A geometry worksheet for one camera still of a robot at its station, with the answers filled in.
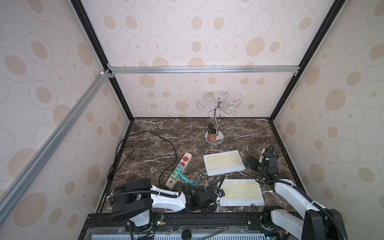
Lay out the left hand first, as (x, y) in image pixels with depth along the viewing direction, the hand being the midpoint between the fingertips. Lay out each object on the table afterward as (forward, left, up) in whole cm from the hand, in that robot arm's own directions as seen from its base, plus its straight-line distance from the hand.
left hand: (216, 204), depth 79 cm
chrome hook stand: (+47, -1, +21) cm, 51 cm away
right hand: (+23, -26, +6) cm, 35 cm away
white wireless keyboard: (+6, -14, -1) cm, 15 cm away
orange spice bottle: (+40, 0, +9) cm, 40 cm away
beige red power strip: (+11, +25, +1) cm, 27 cm away
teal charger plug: (+17, +20, +6) cm, 27 cm away
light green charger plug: (+13, +22, +7) cm, 27 cm away
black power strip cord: (+38, +66, -4) cm, 76 cm away
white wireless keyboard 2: (+24, -7, 0) cm, 25 cm away
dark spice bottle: (+46, +1, +10) cm, 47 cm away
